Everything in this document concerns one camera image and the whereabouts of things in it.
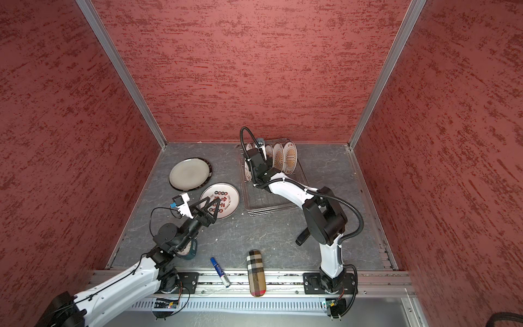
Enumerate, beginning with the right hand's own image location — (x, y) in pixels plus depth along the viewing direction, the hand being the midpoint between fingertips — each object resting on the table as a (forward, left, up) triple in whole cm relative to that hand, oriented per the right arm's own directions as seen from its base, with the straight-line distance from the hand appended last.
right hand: (260, 158), depth 92 cm
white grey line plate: (+4, +38, -16) cm, 41 cm away
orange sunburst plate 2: (+6, -15, -7) cm, 18 cm away
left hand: (-23, +17, +1) cm, 28 cm away
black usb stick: (-31, -18, -15) cm, 39 cm away
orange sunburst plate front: (0, +6, -12) cm, 14 cm away
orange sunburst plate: (+6, -9, -5) cm, 12 cm away
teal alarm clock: (-36, +28, -12) cm, 48 cm away
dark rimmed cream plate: (+4, +38, -16) cm, 41 cm away
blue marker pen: (-46, +14, -16) cm, 51 cm away
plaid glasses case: (-45, +2, -14) cm, 47 cm away
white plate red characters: (-11, +16, -16) cm, 25 cm away
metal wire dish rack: (-13, +1, -17) cm, 21 cm away
